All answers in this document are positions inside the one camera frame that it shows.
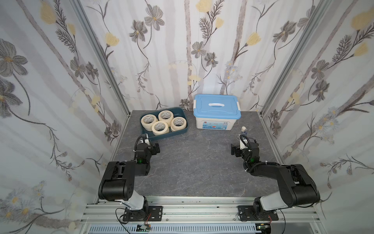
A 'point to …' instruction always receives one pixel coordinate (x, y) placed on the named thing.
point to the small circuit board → (146, 227)
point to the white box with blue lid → (216, 111)
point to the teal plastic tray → (177, 112)
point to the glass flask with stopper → (243, 128)
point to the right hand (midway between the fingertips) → (243, 141)
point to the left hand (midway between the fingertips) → (150, 141)
